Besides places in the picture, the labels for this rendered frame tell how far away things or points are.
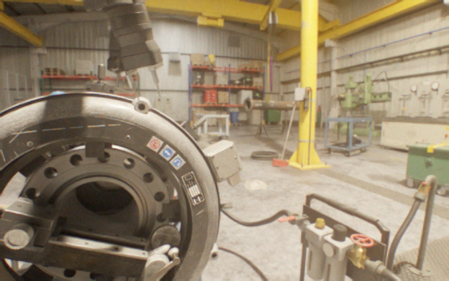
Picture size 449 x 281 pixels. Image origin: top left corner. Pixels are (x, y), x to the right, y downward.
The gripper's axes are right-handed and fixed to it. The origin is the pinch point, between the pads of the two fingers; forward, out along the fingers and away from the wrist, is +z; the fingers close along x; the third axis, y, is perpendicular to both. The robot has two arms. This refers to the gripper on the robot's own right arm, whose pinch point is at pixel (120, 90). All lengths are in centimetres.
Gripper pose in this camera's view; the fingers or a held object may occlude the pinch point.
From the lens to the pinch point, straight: 91.3
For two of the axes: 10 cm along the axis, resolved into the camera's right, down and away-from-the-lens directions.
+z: -0.7, 9.9, 0.9
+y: 1.1, 1.0, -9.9
